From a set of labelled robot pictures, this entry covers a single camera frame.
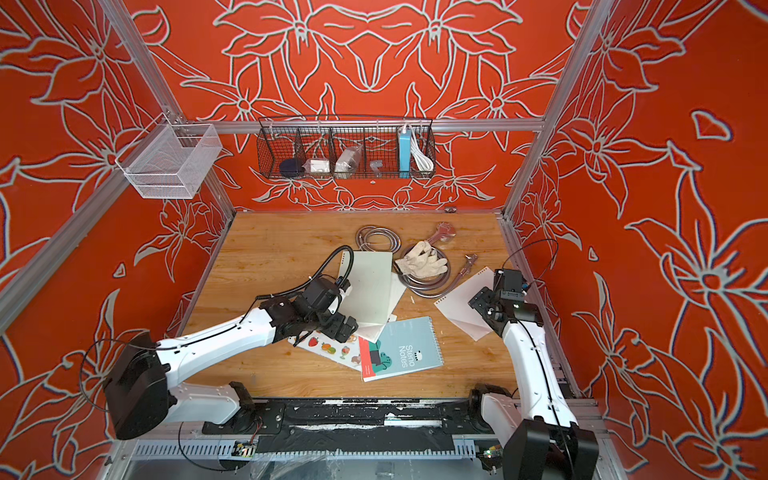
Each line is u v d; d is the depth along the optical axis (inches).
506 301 23.4
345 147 39.1
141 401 15.8
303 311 24.4
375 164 38.4
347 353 32.8
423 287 38.6
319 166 34.2
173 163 36.1
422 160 35.4
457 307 38.9
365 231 43.8
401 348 33.0
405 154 34.3
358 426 28.6
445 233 46.3
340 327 28.1
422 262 39.7
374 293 38.5
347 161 36.1
